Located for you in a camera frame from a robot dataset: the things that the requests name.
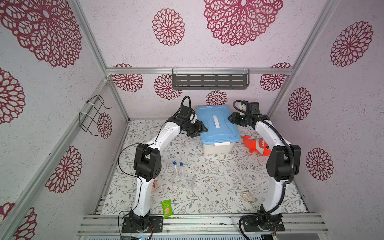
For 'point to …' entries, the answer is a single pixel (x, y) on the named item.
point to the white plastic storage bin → (211, 149)
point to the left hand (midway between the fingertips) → (204, 133)
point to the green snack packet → (167, 208)
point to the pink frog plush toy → (154, 184)
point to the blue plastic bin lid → (220, 129)
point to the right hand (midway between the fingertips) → (231, 115)
